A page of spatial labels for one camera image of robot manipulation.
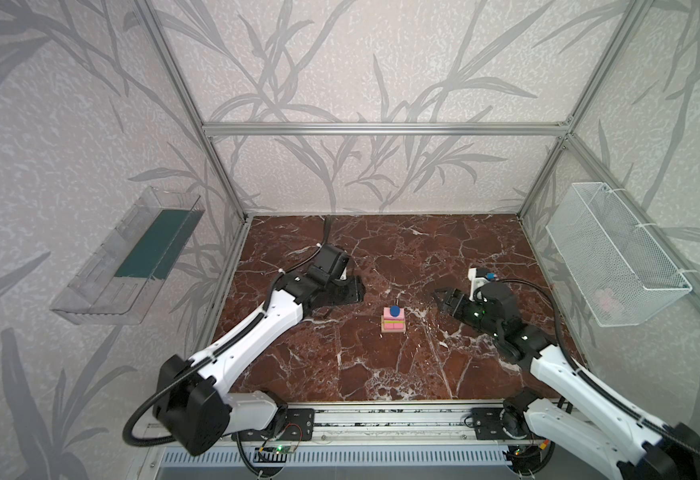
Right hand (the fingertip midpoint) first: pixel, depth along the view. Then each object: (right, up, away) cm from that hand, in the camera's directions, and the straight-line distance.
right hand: (439, 287), depth 80 cm
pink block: (-13, -13, +7) cm, 20 cm away
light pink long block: (-13, -10, +6) cm, 18 cm away
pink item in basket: (+40, -2, -6) cm, 41 cm away
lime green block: (-12, -11, +8) cm, 18 cm away
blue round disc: (-11, -8, +6) cm, 15 cm away
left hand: (-21, +1, -1) cm, 21 cm away
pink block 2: (-11, -13, +7) cm, 18 cm away
